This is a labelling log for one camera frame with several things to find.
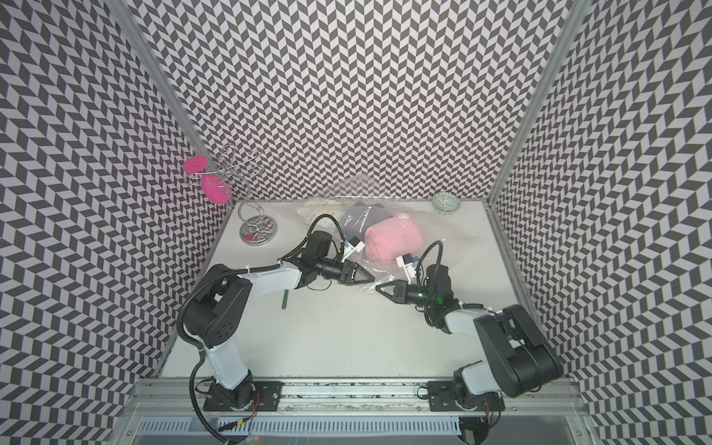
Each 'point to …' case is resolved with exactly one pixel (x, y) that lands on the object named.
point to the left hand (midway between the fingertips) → (371, 283)
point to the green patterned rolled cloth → (446, 202)
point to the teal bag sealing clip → (285, 299)
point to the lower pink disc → (216, 188)
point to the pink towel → (392, 238)
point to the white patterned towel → (310, 210)
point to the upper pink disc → (196, 164)
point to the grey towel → (361, 216)
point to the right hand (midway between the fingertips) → (377, 294)
